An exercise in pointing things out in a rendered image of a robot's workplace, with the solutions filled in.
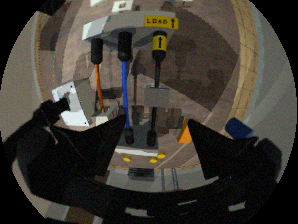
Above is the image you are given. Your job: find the orange rectangular block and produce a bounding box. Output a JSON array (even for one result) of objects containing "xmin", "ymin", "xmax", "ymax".
[{"xmin": 177, "ymin": 119, "xmax": 192, "ymax": 144}]

